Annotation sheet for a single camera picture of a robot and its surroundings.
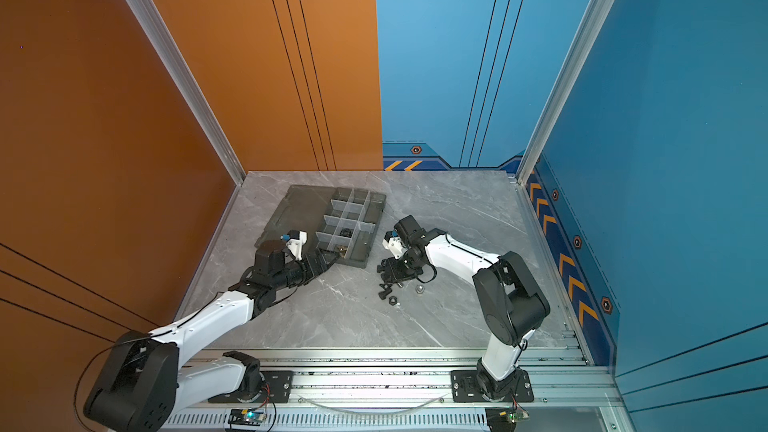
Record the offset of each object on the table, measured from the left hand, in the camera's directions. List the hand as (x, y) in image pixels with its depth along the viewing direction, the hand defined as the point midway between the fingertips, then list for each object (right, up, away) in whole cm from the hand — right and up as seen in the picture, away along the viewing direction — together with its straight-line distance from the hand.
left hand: (333, 258), depth 84 cm
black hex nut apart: (+17, -13, +3) cm, 21 cm away
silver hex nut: (+25, -10, +5) cm, 28 cm away
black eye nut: (+1, +6, +18) cm, 19 cm away
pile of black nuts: (+15, -11, +5) cm, 19 cm away
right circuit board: (+43, -36, -14) cm, 58 cm away
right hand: (+15, -7, +3) cm, 17 cm away
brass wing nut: (0, +1, +13) cm, 13 cm away
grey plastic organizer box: (0, +9, +18) cm, 21 cm away
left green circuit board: (-19, -35, -13) cm, 42 cm away
